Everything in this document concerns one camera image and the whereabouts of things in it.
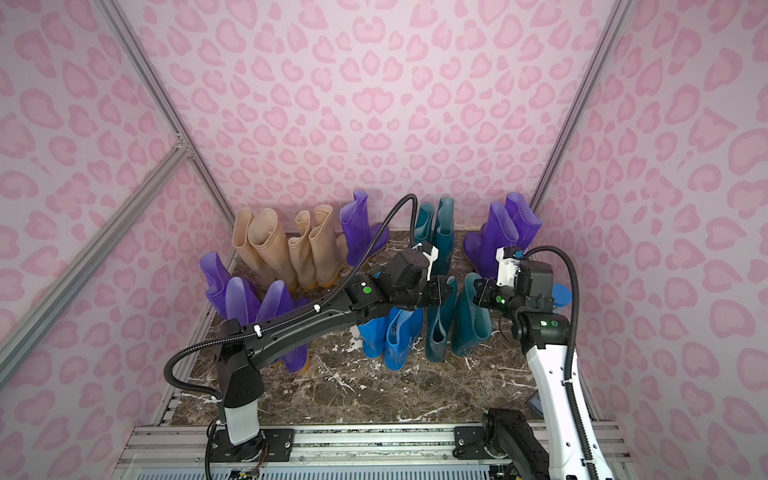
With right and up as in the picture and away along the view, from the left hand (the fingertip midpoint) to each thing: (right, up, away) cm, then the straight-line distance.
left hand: (461, 294), depth 70 cm
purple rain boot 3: (-43, -2, +1) cm, 43 cm away
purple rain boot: (-60, +3, +6) cm, 61 cm away
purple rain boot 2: (-51, -2, +1) cm, 52 cm away
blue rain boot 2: (-13, -7, -3) cm, 15 cm away
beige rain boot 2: (-42, +10, +17) cm, 47 cm away
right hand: (+4, +2, +4) cm, 6 cm away
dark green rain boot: (-7, +18, +19) cm, 27 cm away
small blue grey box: (+21, -30, +8) cm, 37 cm away
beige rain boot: (-58, +12, +12) cm, 60 cm away
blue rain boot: (-21, -13, +12) cm, 28 cm away
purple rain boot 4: (-26, +16, +24) cm, 39 cm away
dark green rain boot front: (-2, +14, +14) cm, 20 cm away
